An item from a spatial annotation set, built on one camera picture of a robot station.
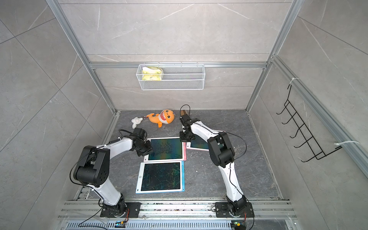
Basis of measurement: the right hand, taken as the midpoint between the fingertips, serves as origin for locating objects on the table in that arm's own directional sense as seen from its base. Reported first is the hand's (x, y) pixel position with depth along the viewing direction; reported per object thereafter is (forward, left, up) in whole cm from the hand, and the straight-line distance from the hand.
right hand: (184, 140), depth 100 cm
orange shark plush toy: (+18, +14, +6) cm, 23 cm away
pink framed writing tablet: (-7, +12, -1) cm, 14 cm away
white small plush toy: (+17, +37, +3) cm, 41 cm away
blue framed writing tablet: (-25, +14, -1) cm, 29 cm away
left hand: (-6, +21, 0) cm, 22 cm away
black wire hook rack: (-15, -58, +30) cm, 67 cm away
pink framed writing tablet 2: (-2, -10, -1) cm, 10 cm away
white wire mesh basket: (+36, +9, +29) cm, 47 cm away
